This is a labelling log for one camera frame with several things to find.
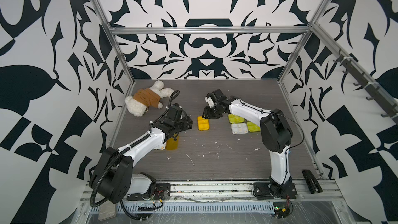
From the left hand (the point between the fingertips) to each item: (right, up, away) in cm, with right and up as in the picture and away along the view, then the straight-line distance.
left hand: (187, 120), depth 88 cm
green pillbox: (+28, -1, +9) cm, 30 cm away
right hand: (+9, +3, +6) cm, 12 cm away
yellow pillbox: (+9, -3, +7) cm, 12 cm away
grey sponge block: (-33, -36, -21) cm, 53 cm away
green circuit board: (+44, -38, -17) cm, 60 cm away
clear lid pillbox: (+30, -6, +6) cm, 31 cm away
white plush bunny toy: (-31, +8, +8) cm, 33 cm away
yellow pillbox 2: (-9, -14, +1) cm, 17 cm away
